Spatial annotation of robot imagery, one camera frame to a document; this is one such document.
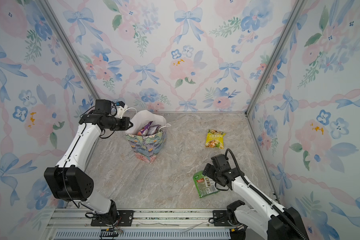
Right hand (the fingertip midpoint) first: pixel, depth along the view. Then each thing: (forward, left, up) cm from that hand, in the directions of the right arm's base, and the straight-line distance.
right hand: (208, 172), depth 86 cm
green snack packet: (-7, +2, -3) cm, 8 cm away
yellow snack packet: (+23, -6, +1) cm, 24 cm away
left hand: (+19, +43, +21) cm, 51 cm away
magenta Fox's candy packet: (+17, +37, +18) cm, 44 cm away
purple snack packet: (+19, +32, +14) cm, 40 cm away
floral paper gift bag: (+8, +34, +14) cm, 37 cm away
